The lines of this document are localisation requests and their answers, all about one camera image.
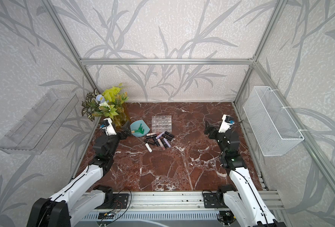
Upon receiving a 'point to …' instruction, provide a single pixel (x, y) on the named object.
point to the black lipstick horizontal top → (151, 136)
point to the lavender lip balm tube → (167, 142)
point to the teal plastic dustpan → (135, 125)
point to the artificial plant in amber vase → (110, 103)
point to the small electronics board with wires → (105, 215)
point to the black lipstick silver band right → (169, 134)
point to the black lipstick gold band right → (167, 137)
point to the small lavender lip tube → (160, 135)
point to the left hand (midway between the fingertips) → (123, 122)
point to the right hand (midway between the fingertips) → (212, 121)
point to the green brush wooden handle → (140, 130)
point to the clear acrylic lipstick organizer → (161, 123)
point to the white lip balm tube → (148, 147)
